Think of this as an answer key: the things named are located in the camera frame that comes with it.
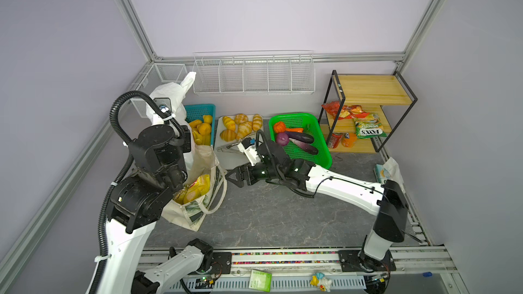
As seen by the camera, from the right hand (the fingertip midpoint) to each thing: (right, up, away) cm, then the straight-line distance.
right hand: (231, 175), depth 70 cm
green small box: (+10, -36, -1) cm, 37 cm away
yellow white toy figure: (+30, -35, -2) cm, 46 cm away
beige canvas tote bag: (-15, -15, +2) cm, 21 cm away
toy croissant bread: (-1, +18, +42) cm, 45 cm away
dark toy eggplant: (+30, +14, +38) cm, 50 cm away
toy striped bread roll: (-9, +14, +39) cm, 42 cm away
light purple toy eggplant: (+31, +8, +35) cm, 48 cm away
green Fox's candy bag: (+59, +18, +21) cm, 65 cm away
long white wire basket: (+6, +47, +35) cm, 59 cm away
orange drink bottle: (+54, +12, +33) cm, 64 cm away
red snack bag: (+47, +25, +17) cm, 56 cm away
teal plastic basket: (-30, +28, +46) cm, 62 cm away
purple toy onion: (+20, +12, +35) cm, 42 cm away
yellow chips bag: (-14, -6, +7) cm, 17 cm away
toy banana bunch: (-24, +13, +36) cm, 45 cm away
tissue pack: (+68, -2, +21) cm, 71 cm away
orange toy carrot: (+29, +17, +42) cm, 54 cm away
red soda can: (+46, +12, +31) cm, 57 cm away
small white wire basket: (-40, +42, +24) cm, 63 cm away
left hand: (-14, +16, -17) cm, 28 cm away
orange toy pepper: (+19, +19, +37) cm, 45 cm away
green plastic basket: (+36, +21, +42) cm, 59 cm away
